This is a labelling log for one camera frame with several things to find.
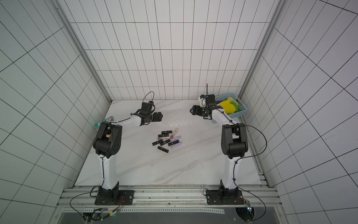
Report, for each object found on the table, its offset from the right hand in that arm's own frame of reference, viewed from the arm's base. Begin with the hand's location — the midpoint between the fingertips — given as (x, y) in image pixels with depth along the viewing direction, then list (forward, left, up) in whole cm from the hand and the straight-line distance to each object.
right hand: (189, 110), depth 99 cm
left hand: (-3, +26, -7) cm, 27 cm away
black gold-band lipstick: (-27, +17, -9) cm, 33 cm away
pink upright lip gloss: (-14, +10, -10) cm, 20 cm away
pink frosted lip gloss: (-18, +17, -9) cm, 27 cm away
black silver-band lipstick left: (-22, +20, -9) cm, 31 cm away
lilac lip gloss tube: (-23, +8, -10) cm, 26 cm away
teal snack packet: (-5, +61, -9) cm, 62 cm away
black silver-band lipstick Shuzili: (-21, +15, -10) cm, 28 cm away
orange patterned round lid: (-28, +55, +5) cm, 62 cm away
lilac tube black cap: (-18, +9, -10) cm, 23 cm away
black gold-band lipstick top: (-13, +16, -9) cm, 23 cm away
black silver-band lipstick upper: (-17, +18, -8) cm, 26 cm away
